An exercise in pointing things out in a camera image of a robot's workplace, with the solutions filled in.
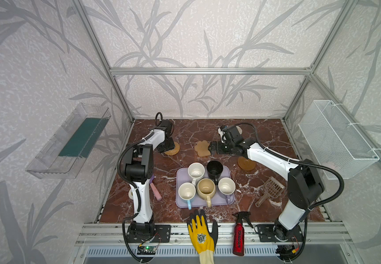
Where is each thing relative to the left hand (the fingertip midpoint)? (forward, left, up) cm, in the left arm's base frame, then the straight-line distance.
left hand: (170, 142), depth 102 cm
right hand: (-7, -27, +11) cm, 30 cm away
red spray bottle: (-52, -36, +3) cm, 63 cm away
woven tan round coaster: (-5, -3, -3) cm, 6 cm away
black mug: (-18, -27, 0) cm, 33 cm away
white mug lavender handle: (-27, -34, -1) cm, 43 cm away
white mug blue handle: (-30, -12, -1) cm, 32 cm away
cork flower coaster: (-1, -20, -5) cm, 21 cm away
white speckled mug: (-18, -17, -1) cm, 25 cm away
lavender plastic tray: (-33, -29, -2) cm, 44 cm away
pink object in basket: (-25, -78, +20) cm, 84 cm away
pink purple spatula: (-32, +2, -2) cm, 32 cm away
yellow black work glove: (-52, -21, 0) cm, 56 cm away
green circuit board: (-55, +4, -4) cm, 55 cm away
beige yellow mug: (-28, -22, -2) cm, 36 cm away
